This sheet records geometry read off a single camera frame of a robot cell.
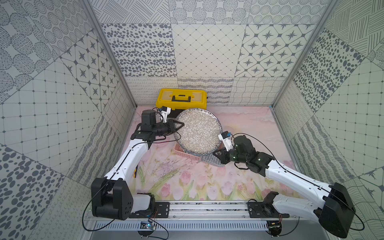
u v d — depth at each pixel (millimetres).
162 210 733
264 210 656
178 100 1016
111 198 401
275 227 727
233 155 662
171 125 688
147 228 699
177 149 871
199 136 774
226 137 687
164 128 696
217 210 752
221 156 674
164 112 731
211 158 761
